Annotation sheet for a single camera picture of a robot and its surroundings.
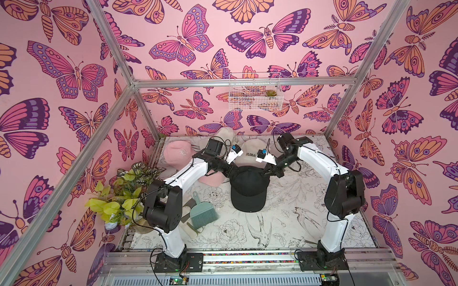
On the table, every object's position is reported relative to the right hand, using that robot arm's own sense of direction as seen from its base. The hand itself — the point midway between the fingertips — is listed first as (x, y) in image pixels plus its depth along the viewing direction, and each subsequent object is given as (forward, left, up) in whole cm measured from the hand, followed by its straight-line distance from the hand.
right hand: (265, 171), depth 87 cm
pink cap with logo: (+16, +48, -6) cm, 51 cm away
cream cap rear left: (+31, +21, -6) cm, 38 cm away
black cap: (-7, +8, -3) cm, 11 cm away
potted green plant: (-23, +56, +12) cm, 61 cm away
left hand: (+1, +12, 0) cm, 12 cm away
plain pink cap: (+1, +27, -10) cm, 28 cm away
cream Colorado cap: (+16, +7, -10) cm, 21 cm away
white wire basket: (+37, +5, +21) cm, 43 cm away
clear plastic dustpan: (-25, +36, -13) cm, 46 cm away
